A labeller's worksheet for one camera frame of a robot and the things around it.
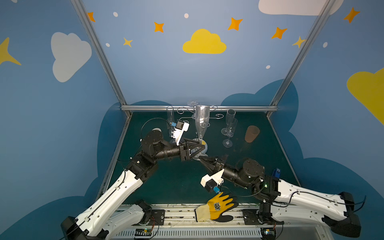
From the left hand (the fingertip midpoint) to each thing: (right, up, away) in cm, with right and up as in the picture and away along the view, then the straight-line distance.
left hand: (201, 143), depth 59 cm
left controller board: (-28, -45, +14) cm, 55 cm away
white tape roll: (-31, +6, +52) cm, 60 cm away
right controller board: (+34, -47, +14) cm, 60 cm away
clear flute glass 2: (+21, -5, +45) cm, 50 cm away
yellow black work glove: (+8, -35, +16) cm, 40 cm away
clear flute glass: (+21, +13, +38) cm, 45 cm away
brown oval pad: (+37, +2, +43) cm, 57 cm away
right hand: (+1, -3, -1) cm, 3 cm away
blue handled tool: (+46, -21, +27) cm, 57 cm away
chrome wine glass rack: (+7, +13, +18) cm, 23 cm away
